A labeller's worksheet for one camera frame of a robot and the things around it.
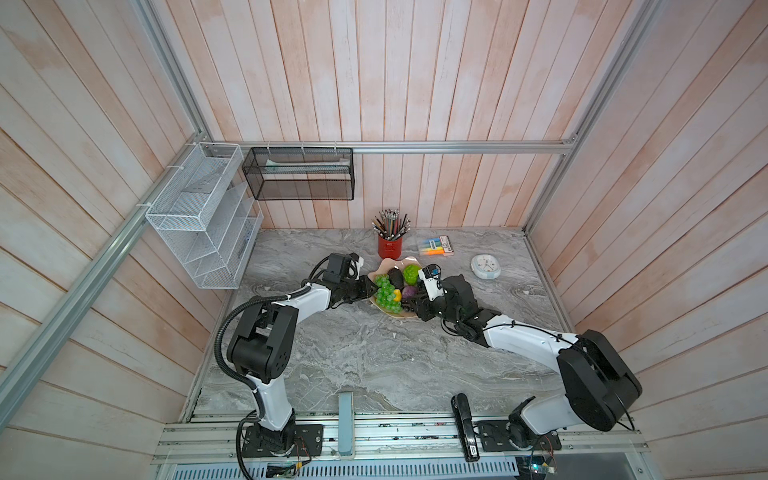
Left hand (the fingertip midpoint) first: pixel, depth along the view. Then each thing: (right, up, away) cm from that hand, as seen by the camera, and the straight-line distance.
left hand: (377, 292), depth 94 cm
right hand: (+11, 0, -5) cm, 12 cm away
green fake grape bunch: (+3, 0, -3) cm, 4 cm away
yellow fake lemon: (+7, -1, +1) cm, 7 cm away
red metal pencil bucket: (+5, +15, +13) cm, 20 cm away
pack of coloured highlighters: (+23, +16, +21) cm, 35 cm away
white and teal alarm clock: (+40, +8, +13) cm, 43 cm away
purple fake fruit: (+11, 0, +3) cm, 11 cm away
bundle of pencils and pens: (+4, +22, +10) cm, 25 cm away
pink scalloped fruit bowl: (+2, +8, +10) cm, 13 cm away
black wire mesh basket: (-27, +41, +10) cm, 51 cm away
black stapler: (+22, -31, -21) cm, 43 cm away
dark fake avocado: (+6, +4, +5) cm, 9 cm away
